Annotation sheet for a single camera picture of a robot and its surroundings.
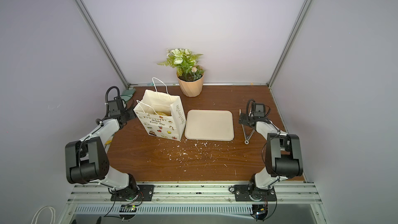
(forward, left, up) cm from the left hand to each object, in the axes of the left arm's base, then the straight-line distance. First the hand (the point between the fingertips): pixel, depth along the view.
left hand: (130, 110), depth 93 cm
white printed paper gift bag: (-14, -25, +14) cm, 32 cm away
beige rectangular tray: (-4, -49, -11) cm, 50 cm away
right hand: (+1, -77, -3) cm, 77 cm away
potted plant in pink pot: (+27, -35, +4) cm, 45 cm away
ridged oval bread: (-2, -20, -1) cm, 20 cm away
